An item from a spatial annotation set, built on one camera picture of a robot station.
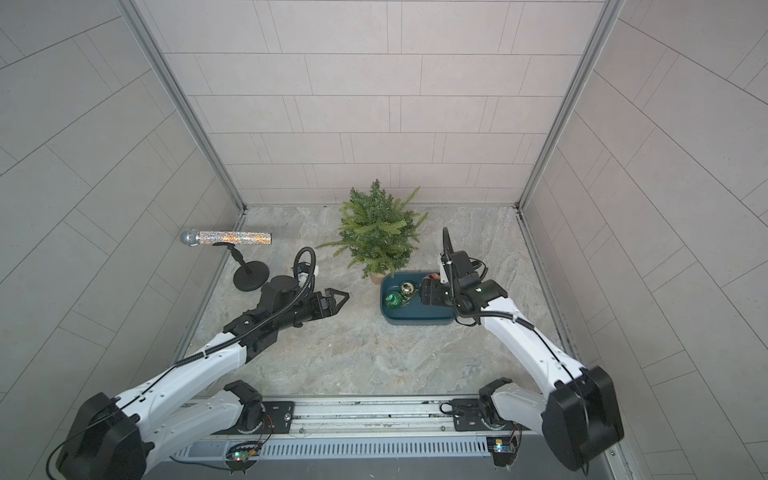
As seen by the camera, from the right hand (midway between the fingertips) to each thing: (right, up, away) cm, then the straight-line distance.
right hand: (428, 291), depth 82 cm
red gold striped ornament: (+1, +5, -3) cm, 6 cm away
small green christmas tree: (-13, +17, -12) cm, 24 cm away
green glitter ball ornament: (-10, -4, +4) cm, 11 cm away
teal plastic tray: (-4, -7, +5) cm, 10 cm away
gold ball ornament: (-6, -1, +7) cm, 9 cm away
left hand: (-22, -1, -4) cm, 22 cm away
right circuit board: (+16, -33, -14) cm, 40 cm away
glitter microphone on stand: (-56, +2, +14) cm, 58 cm away
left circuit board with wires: (-42, -31, -19) cm, 56 cm away
